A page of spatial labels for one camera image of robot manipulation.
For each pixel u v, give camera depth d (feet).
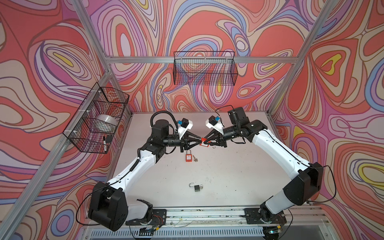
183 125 2.02
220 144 2.10
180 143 2.06
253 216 2.41
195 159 3.07
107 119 2.41
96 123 2.27
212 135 2.20
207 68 3.14
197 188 2.70
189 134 2.25
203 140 2.26
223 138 2.09
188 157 3.06
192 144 2.24
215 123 2.02
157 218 2.39
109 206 1.31
